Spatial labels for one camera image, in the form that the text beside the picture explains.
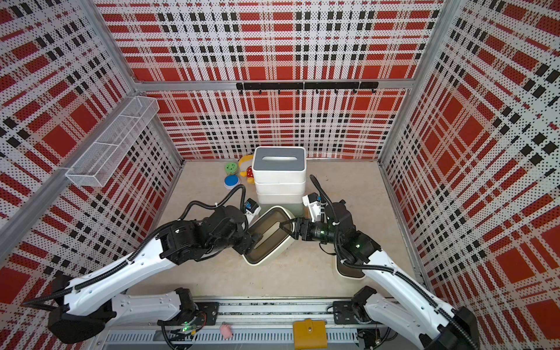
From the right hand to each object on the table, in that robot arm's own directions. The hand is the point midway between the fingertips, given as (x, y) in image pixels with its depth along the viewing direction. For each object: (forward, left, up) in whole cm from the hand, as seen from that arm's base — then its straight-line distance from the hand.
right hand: (288, 228), depth 69 cm
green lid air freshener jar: (+43, +31, -19) cm, 57 cm away
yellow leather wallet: (-27, -7, -22) cm, 35 cm away
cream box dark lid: (-4, +4, +1) cm, 6 cm away
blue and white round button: (+37, +31, -22) cm, 53 cm away
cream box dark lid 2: (-9, -21, -17) cm, 28 cm away
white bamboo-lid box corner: (+12, +3, +6) cm, 14 cm away
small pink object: (-26, +20, -21) cm, 39 cm away
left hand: (-1, +11, -1) cm, 11 cm away
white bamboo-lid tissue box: (+14, +3, -2) cm, 15 cm away
